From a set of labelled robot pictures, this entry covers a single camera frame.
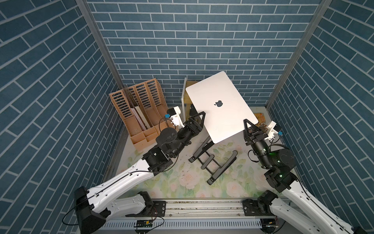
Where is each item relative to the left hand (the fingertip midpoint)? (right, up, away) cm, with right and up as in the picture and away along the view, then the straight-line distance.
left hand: (209, 117), depth 58 cm
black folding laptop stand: (+4, -17, +42) cm, 46 cm away
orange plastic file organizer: (-46, +9, +53) cm, 71 cm away
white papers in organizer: (-39, 0, +29) cm, 49 cm away
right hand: (+15, -2, 0) cm, 16 cm away
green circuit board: (-31, -53, +14) cm, 63 cm away
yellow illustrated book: (+45, -3, +51) cm, 68 cm away
